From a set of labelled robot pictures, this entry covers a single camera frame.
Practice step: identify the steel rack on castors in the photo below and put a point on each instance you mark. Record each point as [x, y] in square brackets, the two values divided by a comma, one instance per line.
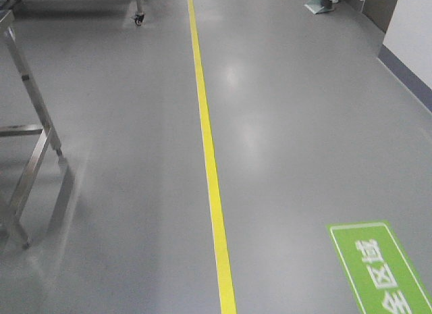
[138, 18]

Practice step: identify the bare steel table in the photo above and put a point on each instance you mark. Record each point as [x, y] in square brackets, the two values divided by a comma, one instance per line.
[33, 91]

